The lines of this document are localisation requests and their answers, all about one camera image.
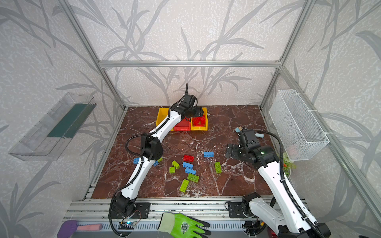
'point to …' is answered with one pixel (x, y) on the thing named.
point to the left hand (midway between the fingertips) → (202, 107)
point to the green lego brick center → (176, 164)
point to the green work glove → (176, 225)
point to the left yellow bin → (162, 114)
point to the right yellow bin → (201, 128)
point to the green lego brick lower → (193, 178)
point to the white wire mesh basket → (301, 136)
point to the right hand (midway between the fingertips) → (234, 147)
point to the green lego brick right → (218, 167)
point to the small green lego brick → (172, 170)
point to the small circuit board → (126, 225)
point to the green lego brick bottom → (184, 185)
